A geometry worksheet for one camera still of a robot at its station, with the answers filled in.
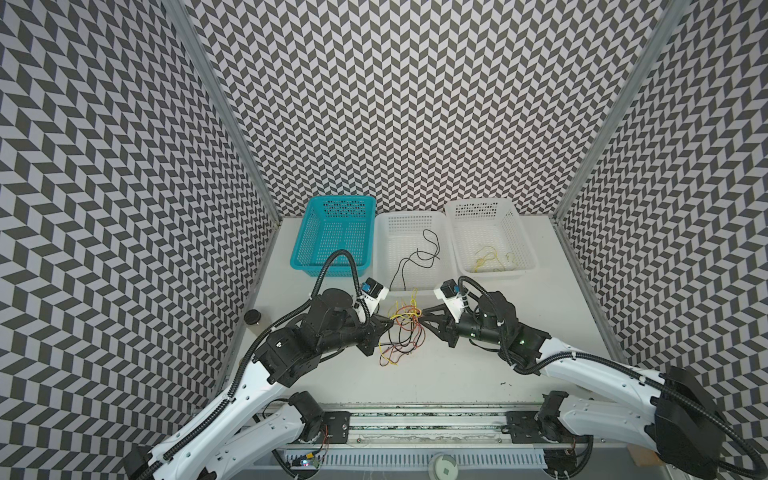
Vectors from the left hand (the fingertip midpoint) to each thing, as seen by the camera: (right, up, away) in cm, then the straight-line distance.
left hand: (392, 324), depth 66 cm
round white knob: (+10, -27, -7) cm, 30 cm away
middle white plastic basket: (+7, +15, +41) cm, 44 cm away
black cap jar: (-37, -1, +12) cm, 39 cm away
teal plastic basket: (-23, +26, +51) cm, 62 cm away
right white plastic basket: (+36, +20, +46) cm, 61 cm away
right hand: (+8, +1, +7) cm, 10 cm away
